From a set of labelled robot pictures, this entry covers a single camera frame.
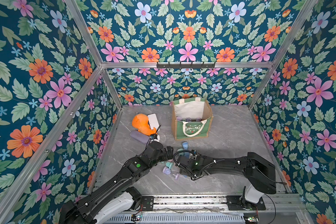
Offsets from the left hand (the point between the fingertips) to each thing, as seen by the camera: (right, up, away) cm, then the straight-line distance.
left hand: (170, 150), depth 77 cm
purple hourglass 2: (-3, -13, +5) cm, 14 cm away
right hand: (+9, -13, +6) cm, 17 cm away
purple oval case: (-23, +5, +21) cm, 31 cm away
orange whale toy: (-23, +15, +22) cm, 35 cm away
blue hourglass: (+10, 0, +16) cm, 19 cm away
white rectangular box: (-15, +16, +28) cm, 36 cm away
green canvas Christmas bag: (+15, +18, +30) cm, 38 cm away
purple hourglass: (+5, +18, +23) cm, 30 cm away
